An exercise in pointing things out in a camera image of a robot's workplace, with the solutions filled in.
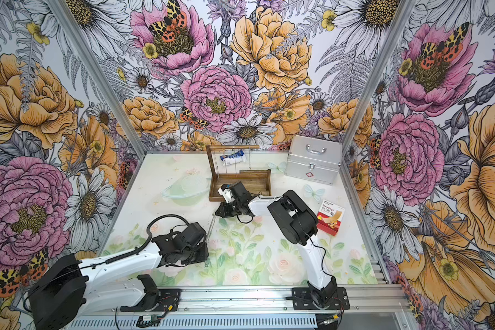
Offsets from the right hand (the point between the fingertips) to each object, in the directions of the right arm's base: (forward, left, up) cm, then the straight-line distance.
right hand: (218, 216), depth 95 cm
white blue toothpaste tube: (+34, -6, +3) cm, 35 cm away
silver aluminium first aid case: (+21, -46, +13) cm, 52 cm away
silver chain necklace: (-2, +2, 0) cm, 3 cm away
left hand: (-19, +4, 0) cm, 20 cm away
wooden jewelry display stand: (+20, -19, -1) cm, 27 cm away
